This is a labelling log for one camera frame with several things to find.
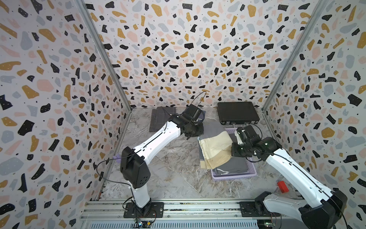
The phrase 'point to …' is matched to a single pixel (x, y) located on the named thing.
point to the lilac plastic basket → (218, 175)
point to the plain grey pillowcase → (235, 164)
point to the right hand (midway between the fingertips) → (231, 150)
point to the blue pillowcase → (201, 117)
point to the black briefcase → (237, 113)
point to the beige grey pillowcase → (214, 150)
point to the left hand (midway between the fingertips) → (203, 131)
